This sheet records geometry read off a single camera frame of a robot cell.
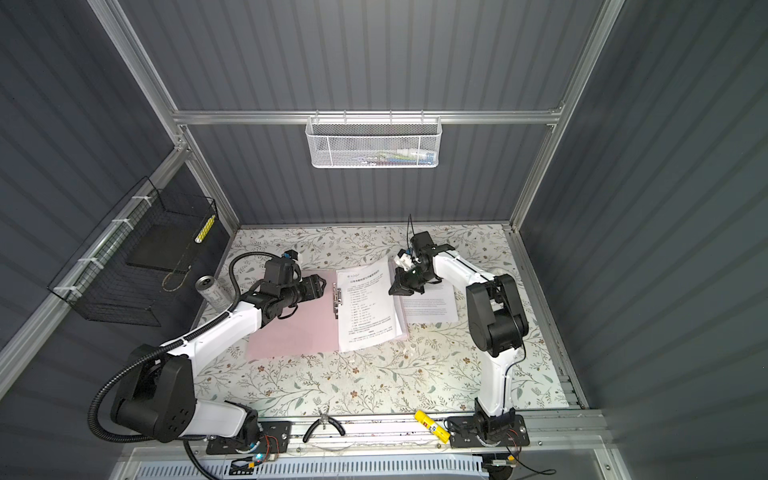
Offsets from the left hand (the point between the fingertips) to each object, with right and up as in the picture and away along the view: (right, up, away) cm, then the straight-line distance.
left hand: (317, 283), depth 89 cm
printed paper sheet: (+15, -10, +4) cm, 19 cm away
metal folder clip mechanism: (+5, -6, +9) cm, 12 cm away
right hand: (+23, -4, +3) cm, 24 cm away
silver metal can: (-30, -3, -2) cm, 30 cm away
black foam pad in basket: (-36, +11, -13) cm, 39 cm away
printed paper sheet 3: (+38, -8, +10) cm, 40 cm away
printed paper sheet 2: (+16, -10, +4) cm, 19 cm away
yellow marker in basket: (-30, +13, -9) cm, 34 cm away
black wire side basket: (-42, +4, -18) cm, 46 cm away
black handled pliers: (+5, -34, -12) cm, 37 cm away
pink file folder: (-1, -14, +3) cm, 15 cm away
